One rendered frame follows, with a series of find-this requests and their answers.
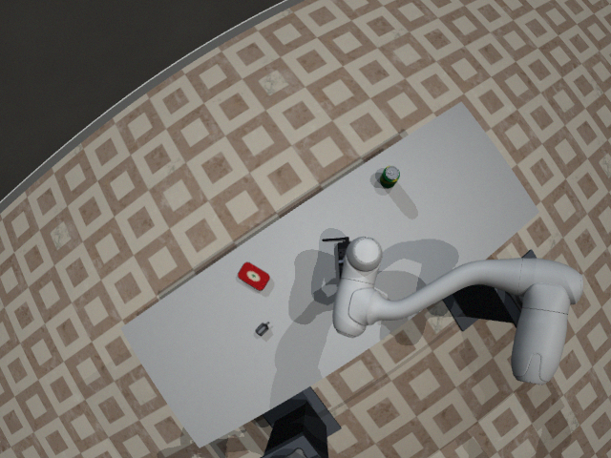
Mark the red rectangular tin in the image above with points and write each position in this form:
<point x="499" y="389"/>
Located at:
<point x="254" y="276"/>

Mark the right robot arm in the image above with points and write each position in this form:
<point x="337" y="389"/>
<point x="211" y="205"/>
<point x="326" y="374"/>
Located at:
<point x="543" y="284"/>

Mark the green drink can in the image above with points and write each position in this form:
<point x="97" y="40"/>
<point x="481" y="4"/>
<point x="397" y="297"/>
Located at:
<point x="389" y="177"/>

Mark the black power strip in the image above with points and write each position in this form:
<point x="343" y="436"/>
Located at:
<point x="342" y="247"/>

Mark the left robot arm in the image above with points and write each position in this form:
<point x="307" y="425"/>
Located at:
<point x="297" y="453"/>

